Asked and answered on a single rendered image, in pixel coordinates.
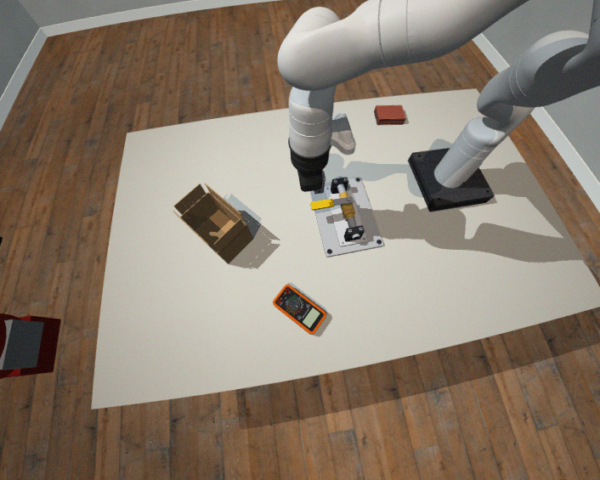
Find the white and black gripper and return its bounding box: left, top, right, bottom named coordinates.
left=288, top=112, right=356, bottom=194

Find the brown cardboard box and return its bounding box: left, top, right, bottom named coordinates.
left=175, top=188, right=253, bottom=264

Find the reddish-brown block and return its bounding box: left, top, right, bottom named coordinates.
left=374, top=105, right=406, bottom=125

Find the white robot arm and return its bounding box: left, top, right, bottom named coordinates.
left=277, top=0, right=600, bottom=188

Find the orange digital multimeter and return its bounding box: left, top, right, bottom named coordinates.
left=273, top=285, right=326, bottom=335

